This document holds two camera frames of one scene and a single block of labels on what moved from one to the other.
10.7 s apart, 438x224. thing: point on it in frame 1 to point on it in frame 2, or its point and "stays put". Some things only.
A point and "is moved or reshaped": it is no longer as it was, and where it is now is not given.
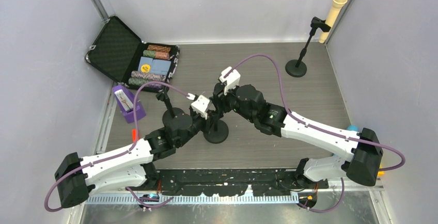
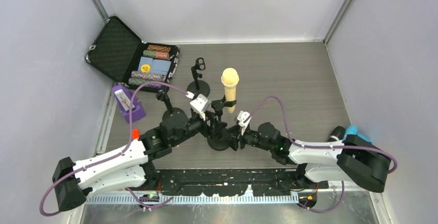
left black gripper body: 199,123 stays put
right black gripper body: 225,104 to 250,137
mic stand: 296,68 to 219,140
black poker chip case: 126,59 stays put
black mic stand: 218,132 is moved or reshaped
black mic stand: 174,117 stays put
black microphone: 218,87 is moved or reshaped
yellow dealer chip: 145,68 stays put
